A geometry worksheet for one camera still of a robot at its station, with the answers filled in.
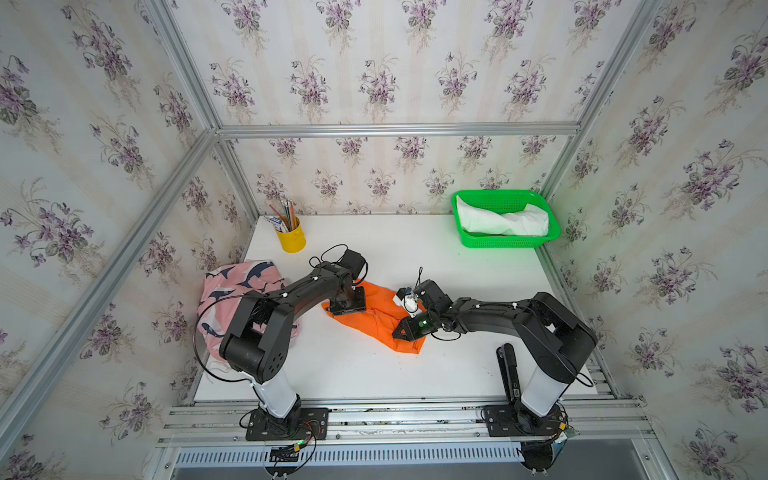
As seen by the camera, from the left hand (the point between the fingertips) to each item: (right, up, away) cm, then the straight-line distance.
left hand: (358, 310), depth 91 cm
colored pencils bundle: (-26, +28, +13) cm, 41 cm away
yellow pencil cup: (-24, +22, +13) cm, 35 cm away
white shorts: (+63, +29, +17) cm, 71 cm away
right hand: (+13, -8, -3) cm, 15 cm away
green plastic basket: (+55, +38, +24) cm, 70 cm away
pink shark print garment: (-43, +6, +2) cm, 44 cm away
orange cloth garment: (+7, -2, -2) cm, 8 cm away
